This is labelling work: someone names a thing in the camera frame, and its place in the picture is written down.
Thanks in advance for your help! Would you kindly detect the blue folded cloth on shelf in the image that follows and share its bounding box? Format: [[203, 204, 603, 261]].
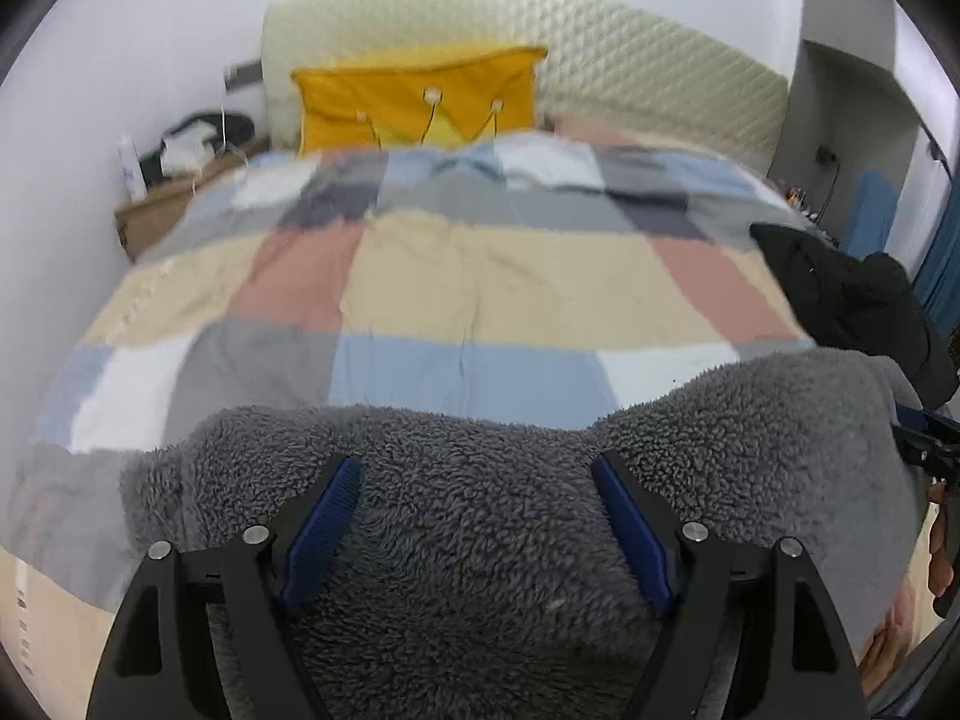
[[841, 169, 898, 259]]

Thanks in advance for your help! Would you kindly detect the white spray bottle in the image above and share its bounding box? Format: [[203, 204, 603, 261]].
[[117, 135, 148, 203]]

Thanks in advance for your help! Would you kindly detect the black garment on bed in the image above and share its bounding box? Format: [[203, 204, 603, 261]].
[[750, 223, 958, 410]]

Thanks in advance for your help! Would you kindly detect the white charging cable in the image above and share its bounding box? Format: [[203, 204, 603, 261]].
[[190, 70, 254, 200]]

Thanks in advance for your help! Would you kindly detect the yellow crown cushion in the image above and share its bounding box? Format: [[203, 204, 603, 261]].
[[291, 43, 548, 153]]

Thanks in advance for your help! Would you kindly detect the black bag on nightstand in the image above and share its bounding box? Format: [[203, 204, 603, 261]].
[[140, 110, 256, 188]]

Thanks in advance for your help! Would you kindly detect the blue curtain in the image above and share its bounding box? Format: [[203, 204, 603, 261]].
[[914, 182, 960, 338]]

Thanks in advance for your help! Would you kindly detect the wooden bedside table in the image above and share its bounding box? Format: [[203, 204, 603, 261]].
[[114, 137, 270, 263]]

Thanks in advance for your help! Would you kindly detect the person's right hand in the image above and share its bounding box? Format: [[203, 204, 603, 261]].
[[928, 481, 958, 616]]

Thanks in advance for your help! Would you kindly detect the grey white wall cabinet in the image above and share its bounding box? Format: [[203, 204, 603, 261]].
[[768, 41, 953, 277]]

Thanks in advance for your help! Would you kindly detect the patchwork checked bed quilt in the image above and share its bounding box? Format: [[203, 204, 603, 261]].
[[2, 115, 809, 718]]

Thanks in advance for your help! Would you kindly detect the grey fleece jacket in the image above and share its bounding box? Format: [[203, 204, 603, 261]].
[[119, 348, 926, 718]]

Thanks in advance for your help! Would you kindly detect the cream quilted headboard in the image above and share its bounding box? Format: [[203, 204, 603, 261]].
[[260, 0, 789, 172]]

